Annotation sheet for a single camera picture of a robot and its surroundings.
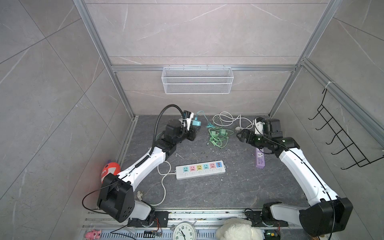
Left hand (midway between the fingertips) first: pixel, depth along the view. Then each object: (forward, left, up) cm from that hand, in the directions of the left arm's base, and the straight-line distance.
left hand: (197, 122), depth 78 cm
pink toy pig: (-45, +49, -26) cm, 72 cm away
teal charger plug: (-1, +1, +1) cm, 2 cm away
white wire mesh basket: (+37, -3, +1) cm, 37 cm away
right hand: (-6, -25, -5) cm, 26 cm away
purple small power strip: (-9, -40, -25) cm, 48 cm away
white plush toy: (-47, -13, -7) cm, 50 cm away
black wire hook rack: (-23, -65, +2) cm, 69 cm away
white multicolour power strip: (-16, -1, -26) cm, 30 cm away
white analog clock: (-46, +7, -24) cm, 52 cm away
